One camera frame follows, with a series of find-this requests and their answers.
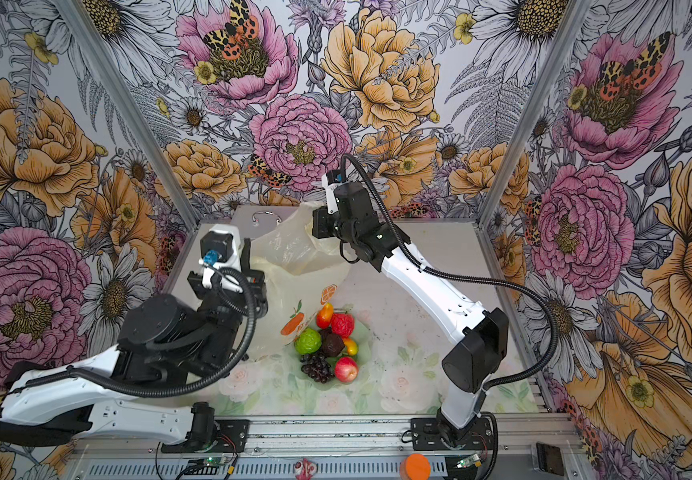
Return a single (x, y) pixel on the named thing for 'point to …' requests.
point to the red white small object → (304, 470)
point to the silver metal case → (261, 218)
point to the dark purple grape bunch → (317, 367)
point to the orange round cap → (415, 467)
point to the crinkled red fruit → (342, 324)
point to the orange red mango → (324, 316)
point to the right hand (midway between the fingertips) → (315, 221)
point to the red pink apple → (346, 369)
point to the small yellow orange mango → (351, 347)
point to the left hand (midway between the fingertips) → (250, 252)
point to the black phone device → (549, 458)
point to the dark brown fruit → (332, 344)
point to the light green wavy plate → (361, 337)
